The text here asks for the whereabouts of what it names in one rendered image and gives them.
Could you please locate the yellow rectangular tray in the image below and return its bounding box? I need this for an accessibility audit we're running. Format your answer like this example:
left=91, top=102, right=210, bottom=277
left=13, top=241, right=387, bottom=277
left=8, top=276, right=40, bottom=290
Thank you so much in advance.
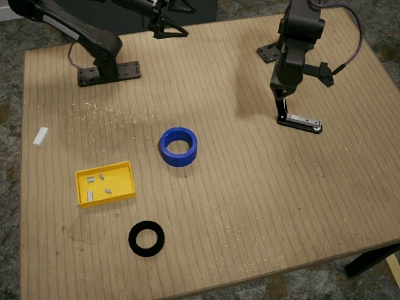
left=76, top=161, right=136, bottom=209

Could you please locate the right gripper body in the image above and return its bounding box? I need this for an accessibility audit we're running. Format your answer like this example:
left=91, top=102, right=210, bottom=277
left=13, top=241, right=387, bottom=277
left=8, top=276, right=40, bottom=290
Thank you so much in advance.
left=131, top=0, right=170, bottom=38

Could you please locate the blue plastic ring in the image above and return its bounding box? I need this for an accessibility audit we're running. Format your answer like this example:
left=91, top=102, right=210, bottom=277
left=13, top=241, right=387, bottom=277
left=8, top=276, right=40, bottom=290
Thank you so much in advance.
left=160, top=127, right=198, bottom=167

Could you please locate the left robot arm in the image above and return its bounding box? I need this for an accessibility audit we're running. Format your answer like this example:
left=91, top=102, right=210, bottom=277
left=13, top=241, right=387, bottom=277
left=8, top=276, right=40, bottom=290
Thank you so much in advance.
left=257, top=0, right=325, bottom=86

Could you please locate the black stapler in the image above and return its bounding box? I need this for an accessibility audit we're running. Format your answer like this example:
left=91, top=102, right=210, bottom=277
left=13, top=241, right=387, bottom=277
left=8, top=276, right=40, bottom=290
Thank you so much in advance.
left=275, top=89, right=323, bottom=134

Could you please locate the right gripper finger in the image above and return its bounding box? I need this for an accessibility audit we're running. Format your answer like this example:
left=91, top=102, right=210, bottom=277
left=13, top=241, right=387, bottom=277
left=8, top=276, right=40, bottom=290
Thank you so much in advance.
left=167, top=0, right=196, bottom=14
left=155, top=14, right=189, bottom=39

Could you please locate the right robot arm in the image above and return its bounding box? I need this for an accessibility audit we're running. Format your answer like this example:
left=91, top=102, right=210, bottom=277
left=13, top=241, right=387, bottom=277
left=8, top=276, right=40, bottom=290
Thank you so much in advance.
left=8, top=0, right=141, bottom=88

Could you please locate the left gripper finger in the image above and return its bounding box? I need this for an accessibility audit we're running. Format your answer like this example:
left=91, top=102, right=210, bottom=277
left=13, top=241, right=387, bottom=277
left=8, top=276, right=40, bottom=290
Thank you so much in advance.
left=269, top=85, right=295, bottom=101

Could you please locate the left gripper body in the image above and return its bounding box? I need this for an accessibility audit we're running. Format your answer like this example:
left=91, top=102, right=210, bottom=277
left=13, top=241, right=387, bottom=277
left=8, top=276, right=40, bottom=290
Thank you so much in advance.
left=270, top=55, right=333, bottom=92

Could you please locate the black rubber ring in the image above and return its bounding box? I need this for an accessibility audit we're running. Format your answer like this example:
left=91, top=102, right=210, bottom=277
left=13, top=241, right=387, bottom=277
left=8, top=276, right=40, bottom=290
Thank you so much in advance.
left=128, top=221, right=165, bottom=257

